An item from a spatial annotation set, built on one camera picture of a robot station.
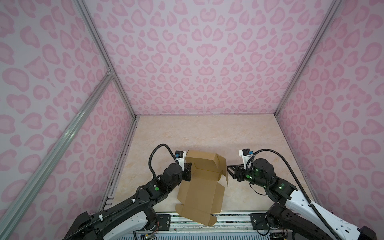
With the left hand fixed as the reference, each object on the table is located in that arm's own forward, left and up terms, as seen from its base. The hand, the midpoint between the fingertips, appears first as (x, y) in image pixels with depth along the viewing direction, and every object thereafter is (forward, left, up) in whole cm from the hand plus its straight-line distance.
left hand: (192, 163), depth 78 cm
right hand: (-4, -17, +2) cm, 18 cm away
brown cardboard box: (-13, -5, -11) cm, 18 cm away
